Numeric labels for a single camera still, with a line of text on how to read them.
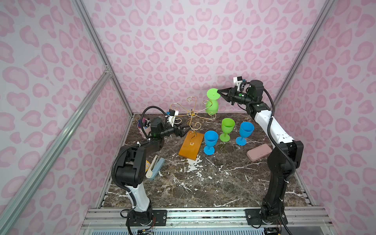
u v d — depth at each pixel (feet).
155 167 2.89
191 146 3.29
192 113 2.52
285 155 1.52
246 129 2.98
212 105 2.62
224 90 2.51
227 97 2.41
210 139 2.92
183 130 2.58
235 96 2.39
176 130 2.60
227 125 3.11
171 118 2.39
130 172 1.62
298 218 2.41
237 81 2.50
